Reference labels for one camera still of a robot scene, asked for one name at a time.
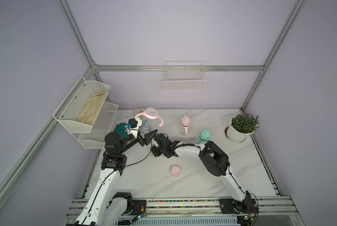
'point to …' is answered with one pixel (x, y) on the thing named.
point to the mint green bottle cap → (204, 134)
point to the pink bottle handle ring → (186, 129)
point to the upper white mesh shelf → (78, 110)
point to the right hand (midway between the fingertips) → (156, 148)
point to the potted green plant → (240, 126)
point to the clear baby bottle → (148, 122)
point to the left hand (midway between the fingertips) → (150, 126)
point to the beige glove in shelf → (88, 114)
